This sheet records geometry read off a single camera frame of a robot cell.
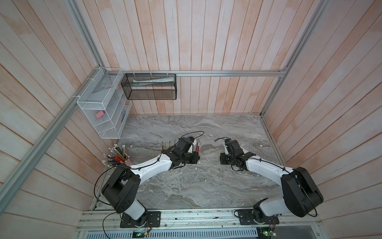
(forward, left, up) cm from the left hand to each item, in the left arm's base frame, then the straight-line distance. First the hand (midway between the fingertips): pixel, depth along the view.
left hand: (198, 160), depth 85 cm
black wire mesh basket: (+50, +34, +15) cm, 63 cm away
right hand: (+5, -15, -5) cm, 17 cm away
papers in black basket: (+40, +36, +25) cm, 60 cm away
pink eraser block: (+18, +56, +19) cm, 62 cm away
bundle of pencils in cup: (0, +47, +4) cm, 47 cm away
